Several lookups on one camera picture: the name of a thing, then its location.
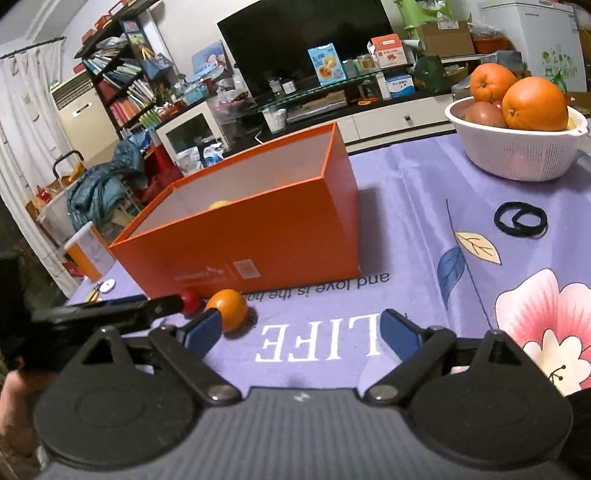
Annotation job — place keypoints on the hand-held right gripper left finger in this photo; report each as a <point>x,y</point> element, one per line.
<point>203,330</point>

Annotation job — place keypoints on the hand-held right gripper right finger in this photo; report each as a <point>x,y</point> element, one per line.
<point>399,332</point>

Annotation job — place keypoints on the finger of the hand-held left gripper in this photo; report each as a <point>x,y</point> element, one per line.
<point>115,314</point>

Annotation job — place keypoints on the red tomato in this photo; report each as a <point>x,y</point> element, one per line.
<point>190,302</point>

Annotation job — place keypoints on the small orange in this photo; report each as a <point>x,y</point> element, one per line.
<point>228,309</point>
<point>220,205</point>

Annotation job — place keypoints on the orange cardboard box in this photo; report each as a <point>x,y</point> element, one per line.
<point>286,230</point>

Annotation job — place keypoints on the person's left forearm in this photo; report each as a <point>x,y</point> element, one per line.
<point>16,397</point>

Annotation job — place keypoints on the yellow and black tool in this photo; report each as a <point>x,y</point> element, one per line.
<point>94,295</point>

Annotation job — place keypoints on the white tape measure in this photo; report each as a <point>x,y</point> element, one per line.
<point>107,285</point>

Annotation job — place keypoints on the orange and white canister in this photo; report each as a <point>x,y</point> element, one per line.
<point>87,251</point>

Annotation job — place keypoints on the purple floral tablecloth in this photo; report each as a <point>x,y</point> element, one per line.
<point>415,221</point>

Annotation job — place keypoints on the blue jacket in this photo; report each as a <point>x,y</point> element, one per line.
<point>101,184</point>

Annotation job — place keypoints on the black hair band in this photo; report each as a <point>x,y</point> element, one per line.
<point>501,221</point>

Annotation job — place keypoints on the white curtain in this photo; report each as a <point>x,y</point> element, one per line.
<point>23,161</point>

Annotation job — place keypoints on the beige standing air conditioner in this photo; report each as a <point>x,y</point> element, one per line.
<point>85,120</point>

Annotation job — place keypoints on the white microwave oven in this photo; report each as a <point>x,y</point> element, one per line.
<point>191,131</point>

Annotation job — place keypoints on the white plastic colander basket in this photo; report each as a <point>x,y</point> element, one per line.
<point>521,154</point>

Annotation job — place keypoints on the red apple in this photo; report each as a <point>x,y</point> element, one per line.
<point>482,115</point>

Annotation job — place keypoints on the bookshelf with books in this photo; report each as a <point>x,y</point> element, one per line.
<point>124,78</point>

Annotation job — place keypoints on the blue and white box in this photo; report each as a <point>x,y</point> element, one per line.
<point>400,86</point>

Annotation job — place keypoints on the green bag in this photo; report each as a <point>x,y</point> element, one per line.
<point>428,73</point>

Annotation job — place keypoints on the medium orange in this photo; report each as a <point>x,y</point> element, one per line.
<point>491,83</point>

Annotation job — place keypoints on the large orange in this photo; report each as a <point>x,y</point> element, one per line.
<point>535,104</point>

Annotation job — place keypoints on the blue snack bag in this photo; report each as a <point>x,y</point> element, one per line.
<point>327,64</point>

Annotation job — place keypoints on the orange and white carton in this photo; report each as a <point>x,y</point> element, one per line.
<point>388,51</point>

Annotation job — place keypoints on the brown cardboard box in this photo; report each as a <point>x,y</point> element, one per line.
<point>445,39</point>

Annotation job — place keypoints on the black television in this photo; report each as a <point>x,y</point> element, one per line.
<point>300,37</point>

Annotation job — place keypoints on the white chest freezer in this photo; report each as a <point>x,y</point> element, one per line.
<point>531,41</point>

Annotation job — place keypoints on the green plastic rack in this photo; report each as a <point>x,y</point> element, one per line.
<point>422,14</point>

